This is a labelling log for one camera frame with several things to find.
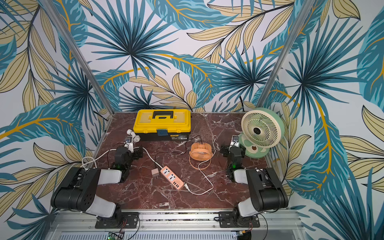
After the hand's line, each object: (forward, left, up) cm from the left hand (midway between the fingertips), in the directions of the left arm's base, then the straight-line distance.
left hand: (133, 145), depth 93 cm
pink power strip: (-18, -25, -5) cm, 31 cm away
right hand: (+2, -62, +3) cm, 62 cm away
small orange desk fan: (-6, -41, +6) cm, 42 cm away
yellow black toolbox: (+10, -18, +9) cm, 23 cm away
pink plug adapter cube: (-15, -15, -4) cm, 22 cm away
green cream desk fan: (+1, -74, +18) cm, 76 cm away
